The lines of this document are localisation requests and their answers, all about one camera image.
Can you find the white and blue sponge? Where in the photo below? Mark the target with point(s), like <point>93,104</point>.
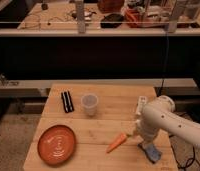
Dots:
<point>151,152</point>

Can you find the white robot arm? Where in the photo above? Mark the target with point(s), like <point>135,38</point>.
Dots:
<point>151,116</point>

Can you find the black bowl on bench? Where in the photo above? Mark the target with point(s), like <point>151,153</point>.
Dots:
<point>113,20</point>

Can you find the orange ceramic bowl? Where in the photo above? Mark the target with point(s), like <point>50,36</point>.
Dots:
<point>56,145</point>

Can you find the clear plastic cup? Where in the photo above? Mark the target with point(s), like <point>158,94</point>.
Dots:
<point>89,103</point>

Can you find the black rectangular case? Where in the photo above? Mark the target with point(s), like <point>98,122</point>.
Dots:
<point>67,102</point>

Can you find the white toothpaste tube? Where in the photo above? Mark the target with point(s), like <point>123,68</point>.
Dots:
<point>142,101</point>

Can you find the orange toy carrot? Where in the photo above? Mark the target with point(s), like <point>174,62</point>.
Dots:
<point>121,138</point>

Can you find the red container on bench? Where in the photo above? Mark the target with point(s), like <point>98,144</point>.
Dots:
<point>135,20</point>

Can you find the orange box on bench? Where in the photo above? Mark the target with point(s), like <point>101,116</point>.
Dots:
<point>109,6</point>

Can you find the grey metal post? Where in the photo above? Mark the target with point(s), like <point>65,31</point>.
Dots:
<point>175,15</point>
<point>80,16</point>

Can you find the grey metal post right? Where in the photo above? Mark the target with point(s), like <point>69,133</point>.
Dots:
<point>175,15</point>

